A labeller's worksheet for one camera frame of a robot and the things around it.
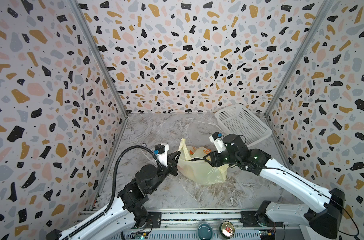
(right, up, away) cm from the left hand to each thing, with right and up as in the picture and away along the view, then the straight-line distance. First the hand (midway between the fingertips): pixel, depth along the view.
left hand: (180, 151), depth 66 cm
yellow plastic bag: (+8, -12, +14) cm, 21 cm away
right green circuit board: (+41, -41, +6) cm, 59 cm away
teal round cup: (+11, -38, +5) cm, 40 cm away
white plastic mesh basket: (+41, +17, +52) cm, 68 cm away
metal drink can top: (+20, -33, -3) cm, 38 cm away
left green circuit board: (-20, -40, +5) cm, 45 cm away
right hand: (+11, -3, +5) cm, 12 cm away
